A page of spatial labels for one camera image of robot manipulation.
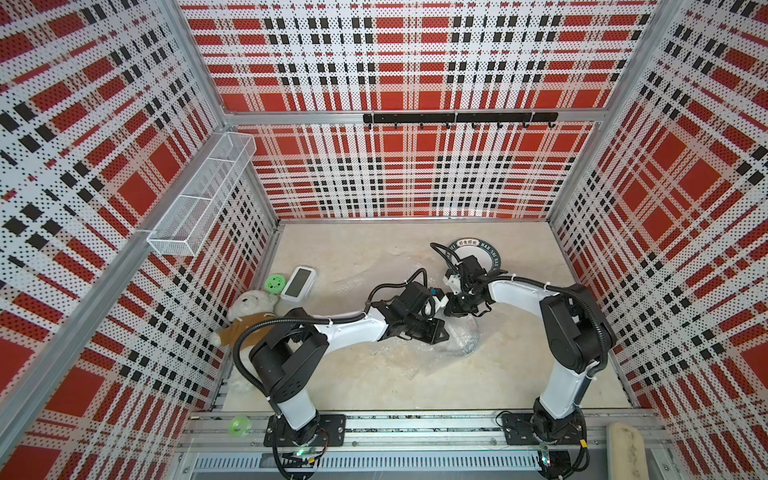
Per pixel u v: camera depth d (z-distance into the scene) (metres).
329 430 0.74
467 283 0.77
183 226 0.91
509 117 0.89
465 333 0.87
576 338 0.49
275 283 0.98
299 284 0.98
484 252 1.09
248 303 0.86
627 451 0.68
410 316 0.72
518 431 0.74
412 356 0.84
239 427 0.75
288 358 0.45
